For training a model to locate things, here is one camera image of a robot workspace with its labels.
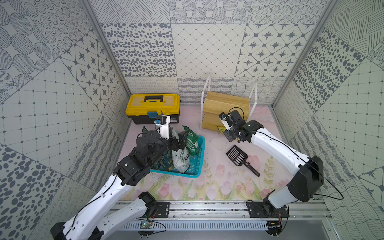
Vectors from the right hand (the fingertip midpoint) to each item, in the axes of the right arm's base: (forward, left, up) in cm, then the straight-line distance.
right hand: (232, 131), depth 83 cm
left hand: (-11, +28, +18) cm, 35 cm away
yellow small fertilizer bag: (-4, +7, +7) cm, 11 cm away
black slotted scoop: (-6, -6, -18) cm, 20 cm away
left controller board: (-42, +44, -19) cm, 64 cm away
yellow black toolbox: (+17, +54, +1) cm, 57 cm away
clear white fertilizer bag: (-14, +28, -5) cm, 32 cm away
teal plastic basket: (-14, +20, -17) cm, 30 cm away
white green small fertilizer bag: (-5, +23, -2) cm, 24 cm away
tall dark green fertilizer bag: (-18, +35, -1) cm, 40 cm away
